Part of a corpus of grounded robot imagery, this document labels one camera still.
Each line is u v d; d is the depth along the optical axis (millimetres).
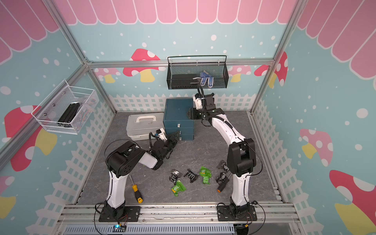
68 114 698
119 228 727
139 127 962
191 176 852
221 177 838
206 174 858
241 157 512
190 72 954
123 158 556
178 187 813
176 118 886
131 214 747
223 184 827
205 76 889
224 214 740
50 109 684
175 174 870
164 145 765
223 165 912
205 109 712
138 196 792
